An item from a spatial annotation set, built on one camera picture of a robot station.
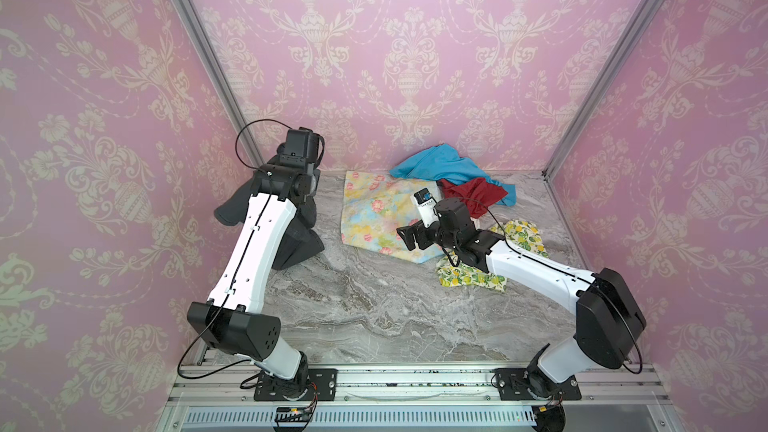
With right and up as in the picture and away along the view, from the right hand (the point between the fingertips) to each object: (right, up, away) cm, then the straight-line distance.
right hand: (412, 221), depth 84 cm
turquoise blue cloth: (+16, +20, +29) cm, 38 cm away
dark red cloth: (+25, +8, +22) cm, 35 cm away
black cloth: (-31, -5, -3) cm, 31 cm away
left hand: (-30, +12, -10) cm, 34 cm away
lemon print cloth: (+38, -5, +16) cm, 41 cm away
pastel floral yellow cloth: (-12, +4, +22) cm, 25 cm away
